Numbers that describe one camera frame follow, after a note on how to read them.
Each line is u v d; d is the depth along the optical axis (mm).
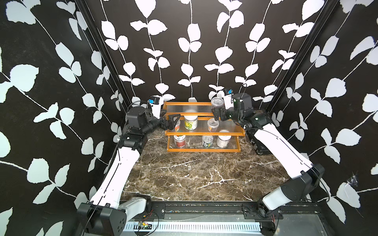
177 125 837
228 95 633
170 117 614
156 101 582
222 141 904
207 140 930
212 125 843
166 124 615
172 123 622
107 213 362
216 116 687
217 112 675
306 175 408
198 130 897
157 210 737
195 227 701
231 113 636
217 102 779
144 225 705
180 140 906
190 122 838
